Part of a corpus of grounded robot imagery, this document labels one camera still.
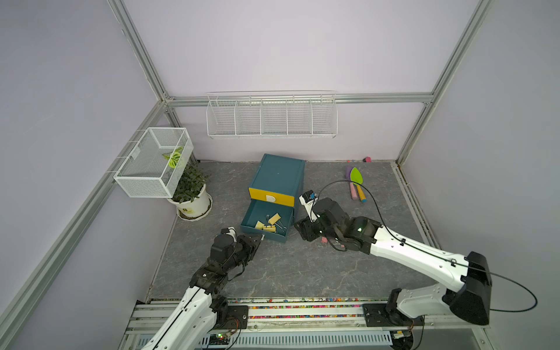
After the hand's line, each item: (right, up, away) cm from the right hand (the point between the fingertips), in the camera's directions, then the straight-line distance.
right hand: (299, 220), depth 75 cm
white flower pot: (-45, +2, +19) cm, 49 cm away
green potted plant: (-44, +13, +14) cm, 48 cm away
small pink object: (+42, +27, +49) cm, 70 cm away
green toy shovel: (+32, +15, +38) cm, 52 cm away
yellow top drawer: (-10, +8, +7) cm, 15 cm away
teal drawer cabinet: (-8, +11, +8) cm, 16 cm away
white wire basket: (-54, +20, +6) cm, 57 cm away
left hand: (-13, -7, +4) cm, 16 cm away
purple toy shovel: (+28, +10, +33) cm, 45 cm away
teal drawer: (-17, +1, +16) cm, 23 cm away
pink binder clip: (+7, -4, -11) cm, 13 cm away
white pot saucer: (-48, -4, +24) cm, 54 cm away
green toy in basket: (-47, +23, +6) cm, 53 cm away
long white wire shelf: (-13, +44, +25) cm, 52 cm away
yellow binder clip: (-9, -2, +14) cm, 17 cm away
